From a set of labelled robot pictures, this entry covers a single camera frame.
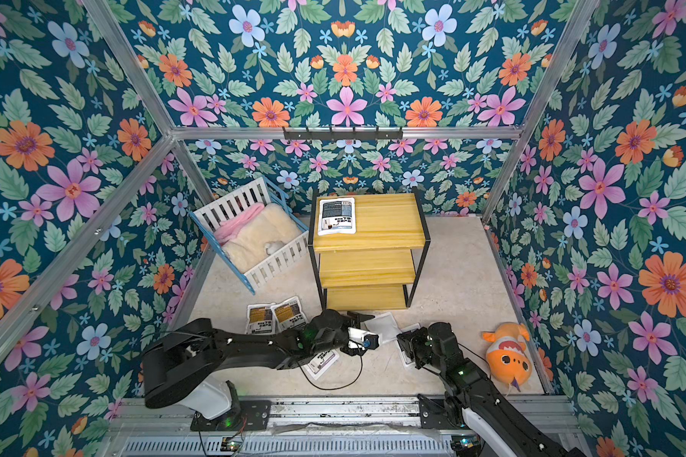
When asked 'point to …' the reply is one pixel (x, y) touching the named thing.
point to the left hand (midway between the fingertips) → (376, 322)
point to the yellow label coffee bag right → (288, 315)
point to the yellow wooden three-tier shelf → (369, 248)
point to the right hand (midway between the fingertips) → (394, 335)
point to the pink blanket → (230, 228)
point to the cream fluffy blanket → (272, 228)
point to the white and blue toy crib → (266, 191)
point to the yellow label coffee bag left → (260, 320)
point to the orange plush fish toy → (507, 355)
